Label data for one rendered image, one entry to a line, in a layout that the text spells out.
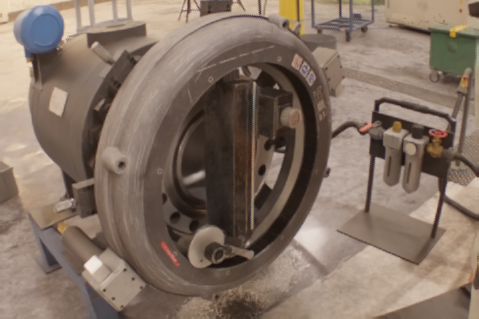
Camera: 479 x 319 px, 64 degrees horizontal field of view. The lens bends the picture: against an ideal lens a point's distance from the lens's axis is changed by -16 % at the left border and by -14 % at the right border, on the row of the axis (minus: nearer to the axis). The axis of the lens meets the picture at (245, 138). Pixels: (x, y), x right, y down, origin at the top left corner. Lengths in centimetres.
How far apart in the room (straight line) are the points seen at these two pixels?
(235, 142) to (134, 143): 25
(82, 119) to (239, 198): 48
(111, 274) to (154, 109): 38
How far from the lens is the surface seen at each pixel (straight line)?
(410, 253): 183
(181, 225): 118
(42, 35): 149
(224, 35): 95
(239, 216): 109
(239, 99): 97
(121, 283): 102
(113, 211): 93
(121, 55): 94
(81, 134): 122
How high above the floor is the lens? 110
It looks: 23 degrees down
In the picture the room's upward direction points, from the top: 2 degrees counter-clockwise
